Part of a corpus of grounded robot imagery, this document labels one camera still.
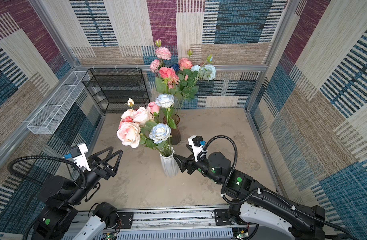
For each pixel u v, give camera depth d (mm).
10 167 398
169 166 747
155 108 617
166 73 727
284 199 436
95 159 517
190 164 541
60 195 400
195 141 526
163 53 694
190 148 650
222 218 729
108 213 650
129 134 475
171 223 730
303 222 409
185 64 776
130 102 597
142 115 541
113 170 495
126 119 559
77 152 469
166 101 586
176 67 814
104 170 484
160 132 560
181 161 550
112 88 1081
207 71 725
